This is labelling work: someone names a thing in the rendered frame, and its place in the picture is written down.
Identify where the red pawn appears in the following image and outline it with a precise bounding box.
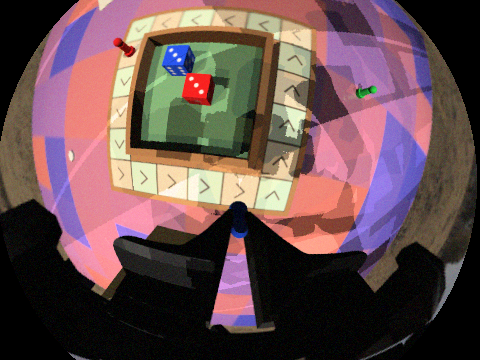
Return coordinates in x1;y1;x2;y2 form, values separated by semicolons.
113;37;136;57

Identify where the blue die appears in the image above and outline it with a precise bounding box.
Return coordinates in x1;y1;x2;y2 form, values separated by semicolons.
161;44;196;76

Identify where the red die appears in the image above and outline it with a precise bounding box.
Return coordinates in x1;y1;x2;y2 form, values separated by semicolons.
181;73;215;105

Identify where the green pawn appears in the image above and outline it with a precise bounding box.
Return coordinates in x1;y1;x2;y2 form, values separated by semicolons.
356;85;377;99

